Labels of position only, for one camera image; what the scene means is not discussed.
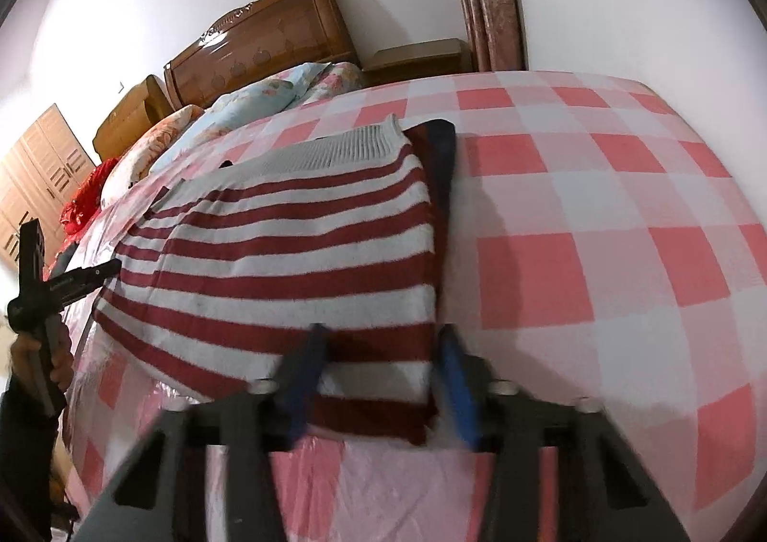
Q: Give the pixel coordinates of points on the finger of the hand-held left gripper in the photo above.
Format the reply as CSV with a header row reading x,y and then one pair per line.
x,y
84,280

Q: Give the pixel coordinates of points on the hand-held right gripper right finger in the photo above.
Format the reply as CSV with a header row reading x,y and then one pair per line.
x,y
458,398

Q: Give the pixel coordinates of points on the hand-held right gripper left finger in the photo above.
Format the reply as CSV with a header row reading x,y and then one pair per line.
x,y
302,392

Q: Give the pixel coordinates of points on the red grey striped sweater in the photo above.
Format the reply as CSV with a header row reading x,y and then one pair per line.
x,y
269,242

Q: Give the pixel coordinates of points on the person's left forearm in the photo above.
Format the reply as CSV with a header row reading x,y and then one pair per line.
x,y
24,458

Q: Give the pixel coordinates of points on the person's left hand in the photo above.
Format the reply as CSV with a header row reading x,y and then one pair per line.
x,y
60,362

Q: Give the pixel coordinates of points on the red blanket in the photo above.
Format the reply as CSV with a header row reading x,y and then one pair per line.
x,y
90,200

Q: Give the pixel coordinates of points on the wooden wardrobe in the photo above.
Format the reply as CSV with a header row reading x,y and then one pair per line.
x,y
42,170

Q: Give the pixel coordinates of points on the orange floral pillow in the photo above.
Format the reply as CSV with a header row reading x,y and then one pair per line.
x,y
150,152

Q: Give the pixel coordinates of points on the small wooden headboard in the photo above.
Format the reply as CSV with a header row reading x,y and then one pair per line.
x,y
129,116

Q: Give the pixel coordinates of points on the blue floral pillow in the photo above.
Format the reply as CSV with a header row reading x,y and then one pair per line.
x,y
251,99

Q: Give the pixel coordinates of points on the bed with pink checked sheet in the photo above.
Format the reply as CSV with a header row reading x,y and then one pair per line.
x,y
599,188

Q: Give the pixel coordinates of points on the large glossy wooden headboard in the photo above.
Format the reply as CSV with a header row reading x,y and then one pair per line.
x,y
263,33

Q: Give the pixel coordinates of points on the pink floral quilt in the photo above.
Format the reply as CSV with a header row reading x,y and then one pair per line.
x,y
341,78

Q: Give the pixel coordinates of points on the wooden nightstand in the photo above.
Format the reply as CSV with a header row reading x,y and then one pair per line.
x,y
419,60

